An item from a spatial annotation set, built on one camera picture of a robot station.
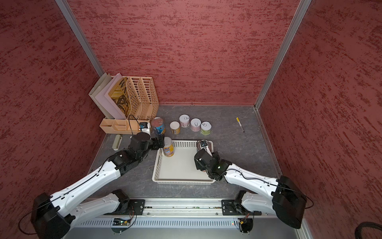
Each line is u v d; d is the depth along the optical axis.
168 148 0.86
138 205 0.74
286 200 0.41
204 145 0.71
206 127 1.01
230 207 0.74
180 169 0.88
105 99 0.88
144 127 0.67
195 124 1.03
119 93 0.97
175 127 1.00
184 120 1.05
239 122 1.10
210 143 0.89
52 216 0.37
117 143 0.95
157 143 0.70
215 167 0.60
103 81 0.93
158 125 0.96
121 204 0.63
